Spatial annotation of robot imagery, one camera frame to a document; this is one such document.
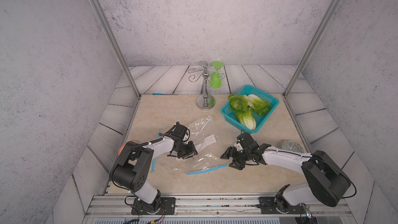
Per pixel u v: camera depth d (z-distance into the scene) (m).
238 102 0.96
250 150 0.68
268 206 0.72
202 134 0.94
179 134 0.75
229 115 1.07
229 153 0.78
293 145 0.90
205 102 1.16
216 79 1.10
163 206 0.73
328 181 0.43
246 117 0.96
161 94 1.23
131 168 0.45
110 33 0.87
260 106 1.02
